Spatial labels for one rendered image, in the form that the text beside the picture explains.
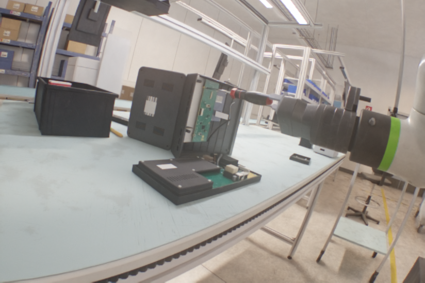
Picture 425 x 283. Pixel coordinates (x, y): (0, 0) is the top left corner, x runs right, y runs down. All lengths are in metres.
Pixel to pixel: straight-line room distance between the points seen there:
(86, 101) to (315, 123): 0.50
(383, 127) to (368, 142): 0.03
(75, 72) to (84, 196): 0.63
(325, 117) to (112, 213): 0.34
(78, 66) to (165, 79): 0.40
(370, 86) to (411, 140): 6.79
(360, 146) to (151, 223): 0.32
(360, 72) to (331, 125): 6.89
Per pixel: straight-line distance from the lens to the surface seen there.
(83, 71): 0.90
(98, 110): 0.60
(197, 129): 0.56
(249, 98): 0.47
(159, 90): 0.61
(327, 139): 0.39
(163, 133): 0.60
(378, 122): 0.38
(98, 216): 0.29
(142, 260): 0.24
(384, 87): 7.16
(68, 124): 0.59
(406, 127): 0.39
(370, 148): 0.37
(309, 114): 0.39
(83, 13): 2.28
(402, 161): 0.38
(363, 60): 7.37
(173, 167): 0.41
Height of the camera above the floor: 1.16
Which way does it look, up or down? 6 degrees down
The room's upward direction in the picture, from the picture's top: 13 degrees clockwise
